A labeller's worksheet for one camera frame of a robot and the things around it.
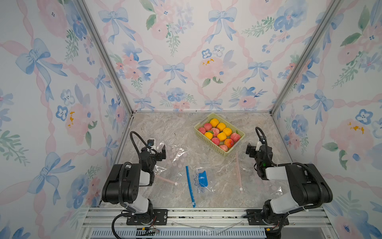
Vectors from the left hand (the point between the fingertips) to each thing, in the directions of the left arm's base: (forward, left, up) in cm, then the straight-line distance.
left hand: (158, 144), depth 92 cm
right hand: (+2, -63, -1) cm, 63 cm away
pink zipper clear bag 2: (-20, -56, -9) cm, 60 cm away
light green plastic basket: (+22, -39, -3) cm, 45 cm away
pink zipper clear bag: (-13, -8, -8) cm, 17 cm away
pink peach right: (+7, -50, -2) cm, 50 cm away
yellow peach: (+13, -46, -3) cm, 47 cm away
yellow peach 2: (+9, -32, -2) cm, 34 cm away
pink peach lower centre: (+5, -37, -3) cm, 37 cm away
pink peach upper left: (+17, -32, -3) cm, 37 cm away
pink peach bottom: (0, -41, -2) cm, 41 cm away
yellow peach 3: (+9, -41, -3) cm, 42 cm away
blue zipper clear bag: (-24, -27, -2) cm, 36 cm away
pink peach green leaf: (+12, -37, -1) cm, 39 cm away
